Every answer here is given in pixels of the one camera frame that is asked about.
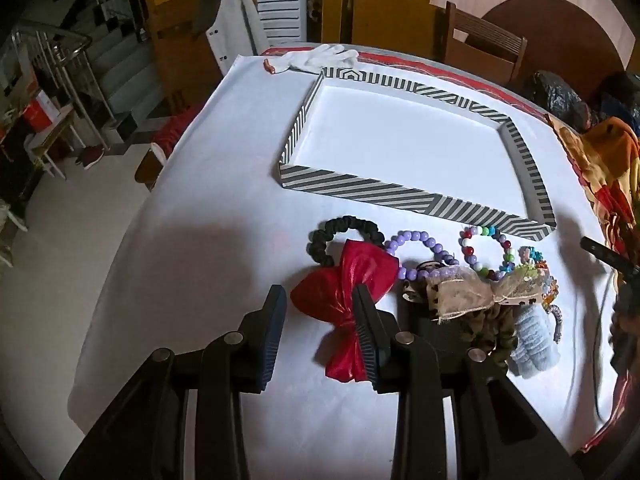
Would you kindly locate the white fluffy scrunchie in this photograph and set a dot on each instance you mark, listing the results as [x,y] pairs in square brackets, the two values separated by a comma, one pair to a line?
[536,351]

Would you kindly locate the small white side table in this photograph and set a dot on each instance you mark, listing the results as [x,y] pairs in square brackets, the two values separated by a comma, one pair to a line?
[63,128]

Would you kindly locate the white work glove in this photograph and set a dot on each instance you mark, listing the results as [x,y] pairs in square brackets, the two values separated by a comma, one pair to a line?
[313,61]

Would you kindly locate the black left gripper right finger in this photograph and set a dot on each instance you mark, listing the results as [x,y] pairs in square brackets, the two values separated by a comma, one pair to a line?
[376,331]

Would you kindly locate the white table cloth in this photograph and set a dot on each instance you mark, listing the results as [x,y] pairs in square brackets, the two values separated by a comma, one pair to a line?
[218,231]

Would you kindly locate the red satin bow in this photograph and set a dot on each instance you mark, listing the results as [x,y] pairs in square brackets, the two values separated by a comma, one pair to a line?
[326,295]

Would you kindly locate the red cushioned stool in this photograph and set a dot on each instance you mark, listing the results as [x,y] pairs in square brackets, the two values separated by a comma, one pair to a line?
[163,144]

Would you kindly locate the orange red floral blanket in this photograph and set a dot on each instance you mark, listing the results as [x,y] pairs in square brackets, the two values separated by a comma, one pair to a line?
[606,161]

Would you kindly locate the black scrunchie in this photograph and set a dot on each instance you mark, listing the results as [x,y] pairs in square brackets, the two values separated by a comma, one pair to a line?
[320,239]

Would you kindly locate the dark brown scrunchie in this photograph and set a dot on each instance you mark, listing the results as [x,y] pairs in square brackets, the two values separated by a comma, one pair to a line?
[491,330]

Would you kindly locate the wooden chair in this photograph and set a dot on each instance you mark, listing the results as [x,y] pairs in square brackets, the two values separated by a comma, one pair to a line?
[481,48]

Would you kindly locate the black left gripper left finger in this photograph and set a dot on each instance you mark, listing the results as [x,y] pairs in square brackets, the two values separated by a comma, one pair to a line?
[262,331]

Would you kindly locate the black plastic bag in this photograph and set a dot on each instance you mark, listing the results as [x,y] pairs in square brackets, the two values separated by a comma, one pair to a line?
[552,93]

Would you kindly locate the red box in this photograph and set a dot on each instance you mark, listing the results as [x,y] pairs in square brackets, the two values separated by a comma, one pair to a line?
[41,112]

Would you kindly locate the metal stair railing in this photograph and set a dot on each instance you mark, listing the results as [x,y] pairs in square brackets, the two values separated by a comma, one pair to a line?
[63,55]

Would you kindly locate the beige leopard ribbon bow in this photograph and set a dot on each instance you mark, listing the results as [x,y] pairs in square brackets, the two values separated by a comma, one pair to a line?
[449,292]

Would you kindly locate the striped black white tray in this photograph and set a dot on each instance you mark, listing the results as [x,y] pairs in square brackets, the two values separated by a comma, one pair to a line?
[400,143]

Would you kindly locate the white jacket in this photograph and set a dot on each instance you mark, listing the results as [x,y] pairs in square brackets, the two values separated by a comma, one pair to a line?
[234,29]

